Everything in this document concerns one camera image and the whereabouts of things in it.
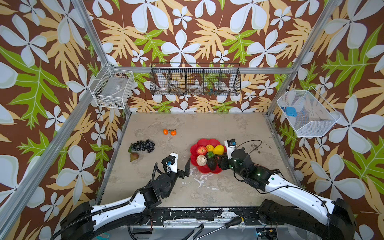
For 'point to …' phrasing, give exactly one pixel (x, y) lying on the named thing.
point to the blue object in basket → (291, 111)
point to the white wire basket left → (112, 88)
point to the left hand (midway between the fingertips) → (180, 155)
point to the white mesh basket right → (309, 114)
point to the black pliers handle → (192, 235)
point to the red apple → (201, 150)
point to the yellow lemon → (218, 149)
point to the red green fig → (133, 156)
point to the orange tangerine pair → (173, 132)
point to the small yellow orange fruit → (209, 147)
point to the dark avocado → (212, 163)
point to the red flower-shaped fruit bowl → (204, 142)
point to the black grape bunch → (148, 146)
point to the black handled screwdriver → (228, 225)
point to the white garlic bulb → (201, 160)
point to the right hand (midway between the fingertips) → (217, 155)
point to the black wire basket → (170, 78)
